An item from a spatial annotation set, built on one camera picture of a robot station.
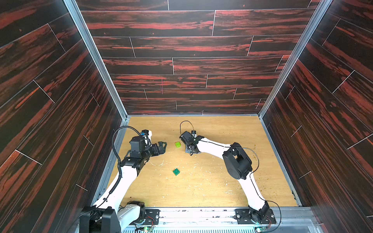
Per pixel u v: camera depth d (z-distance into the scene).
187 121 0.88
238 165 0.57
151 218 0.73
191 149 0.75
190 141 0.79
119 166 0.55
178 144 1.01
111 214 0.39
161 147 0.73
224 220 0.73
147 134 0.74
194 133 0.91
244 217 0.73
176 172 0.88
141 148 0.64
